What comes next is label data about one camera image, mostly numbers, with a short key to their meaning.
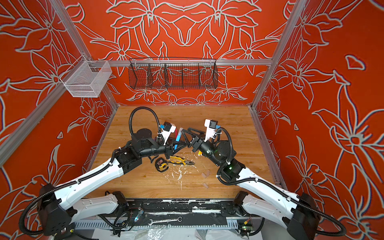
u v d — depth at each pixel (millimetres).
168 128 590
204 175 834
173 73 992
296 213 391
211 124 562
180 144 637
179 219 698
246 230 684
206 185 796
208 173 840
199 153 922
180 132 619
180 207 743
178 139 630
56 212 379
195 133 590
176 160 896
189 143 570
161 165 853
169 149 579
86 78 916
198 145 559
